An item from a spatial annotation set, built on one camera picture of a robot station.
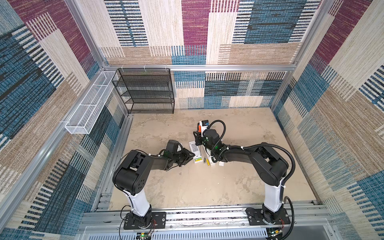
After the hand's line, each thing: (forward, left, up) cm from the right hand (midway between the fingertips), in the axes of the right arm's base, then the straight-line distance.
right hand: (195, 133), depth 93 cm
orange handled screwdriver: (-4, -3, +8) cm, 9 cm away
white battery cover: (-15, -16, -11) cm, 24 cm away
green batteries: (-12, -1, -11) cm, 16 cm away
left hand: (-10, 0, -8) cm, 13 cm away
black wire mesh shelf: (+36, +35, +6) cm, 50 cm away
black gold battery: (-12, -6, -11) cm, 17 cm away
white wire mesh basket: (+13, +66, +9) cm, 68 cm away
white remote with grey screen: (-7, 0, -10) cm, 12 cm away
